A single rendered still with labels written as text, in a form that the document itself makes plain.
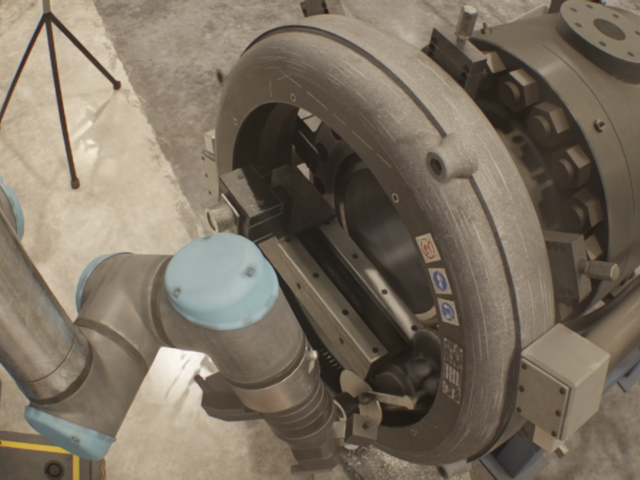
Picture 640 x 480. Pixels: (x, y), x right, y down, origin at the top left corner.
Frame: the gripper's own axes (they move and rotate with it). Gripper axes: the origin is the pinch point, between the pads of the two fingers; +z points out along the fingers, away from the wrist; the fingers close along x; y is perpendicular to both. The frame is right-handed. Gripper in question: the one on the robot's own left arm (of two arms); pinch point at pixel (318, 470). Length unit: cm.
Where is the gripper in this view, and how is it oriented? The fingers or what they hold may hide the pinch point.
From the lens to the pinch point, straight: 91.0
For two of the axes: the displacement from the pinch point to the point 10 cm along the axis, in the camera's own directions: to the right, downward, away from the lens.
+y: 9.5, -1.9, -2.6
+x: 0.7, -6.7, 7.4
